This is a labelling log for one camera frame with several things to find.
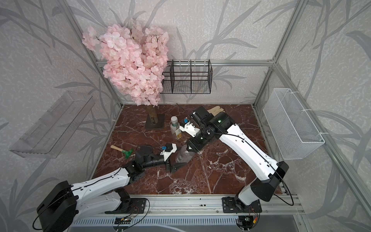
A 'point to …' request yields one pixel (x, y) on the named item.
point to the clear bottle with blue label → (183, 155)
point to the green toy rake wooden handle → (127, 152)
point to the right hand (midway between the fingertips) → (190, 145)
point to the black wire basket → (187, 77)
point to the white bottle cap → (174, 120)
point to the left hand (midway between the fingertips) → (183, 157)
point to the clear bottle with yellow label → (175, 129)
